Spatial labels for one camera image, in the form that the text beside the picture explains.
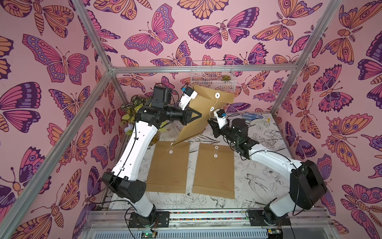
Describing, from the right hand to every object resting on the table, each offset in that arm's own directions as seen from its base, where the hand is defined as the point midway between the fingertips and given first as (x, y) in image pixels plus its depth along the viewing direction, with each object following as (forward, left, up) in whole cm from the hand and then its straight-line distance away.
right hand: (211, 118), depth 79 cm
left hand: (-8, +5, +11) cm, 15 cm away
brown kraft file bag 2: (-18, -3, -31) cm, 36 cm away
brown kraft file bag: (-15, +25, -30) cm, 42 cm away
